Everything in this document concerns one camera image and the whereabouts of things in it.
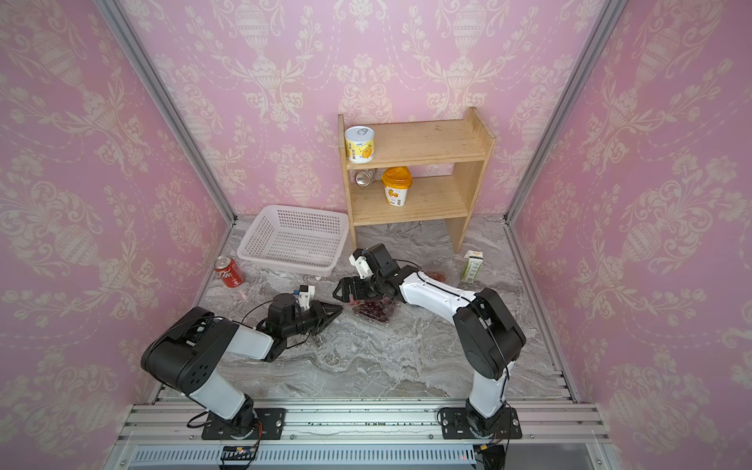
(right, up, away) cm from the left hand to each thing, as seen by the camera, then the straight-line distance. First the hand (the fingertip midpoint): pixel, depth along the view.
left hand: (344, 311), depth 87 cm
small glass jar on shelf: (+6, +42, +8) cm, 43 cm away
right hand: (+1, +6, -1) cm, 6 cm away
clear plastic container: (+15, -1, +2) cm, 15 cm away
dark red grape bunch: (+11, 0, +4) cm, 11 cm away
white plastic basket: (-21, +22, +25) cm, 40 cm away
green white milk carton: (+41, +15, +4) cm, 43 cm away
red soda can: (-38, +11, +6) cm, 40 cm away
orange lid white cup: (+16, +40, +2) cm, 43 cm away
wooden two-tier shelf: (+22, +42, +4) cm, 48 cm away
